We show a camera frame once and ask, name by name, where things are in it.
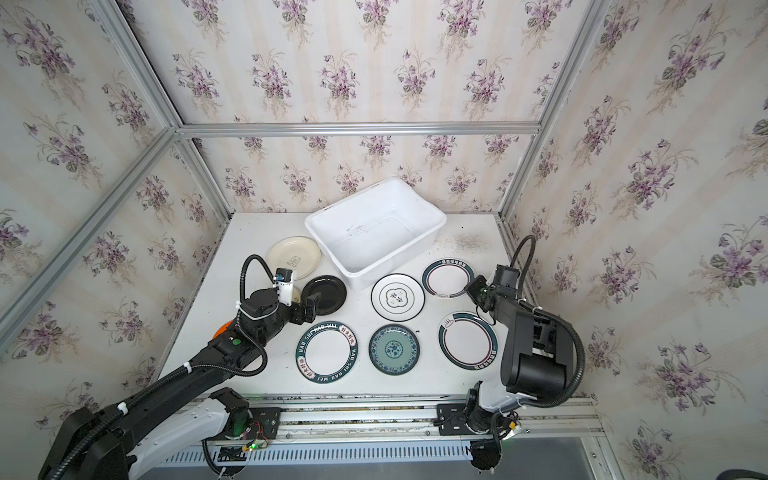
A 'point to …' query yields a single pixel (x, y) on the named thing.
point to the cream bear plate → (302, 255)
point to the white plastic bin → (375, 232)
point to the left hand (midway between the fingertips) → (305, 288)
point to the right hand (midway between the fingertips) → (467, 286)
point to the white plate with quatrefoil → (397, 297)
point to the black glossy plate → (333, 293)
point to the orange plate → (222, 329)
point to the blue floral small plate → (394, 349)
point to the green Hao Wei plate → (326, 352)
